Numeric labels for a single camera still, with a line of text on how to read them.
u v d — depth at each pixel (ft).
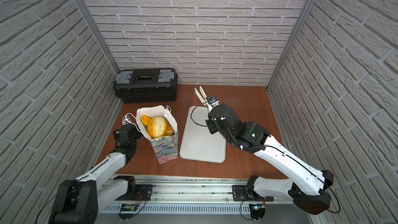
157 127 2.36
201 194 2.48
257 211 2.29
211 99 1.72
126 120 2.41
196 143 2.95
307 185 1.24
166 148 2.44
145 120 2.55
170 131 2.65
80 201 1.33
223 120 1.38
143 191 2.47
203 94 2.14
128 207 2.38
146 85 3.21
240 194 2.40
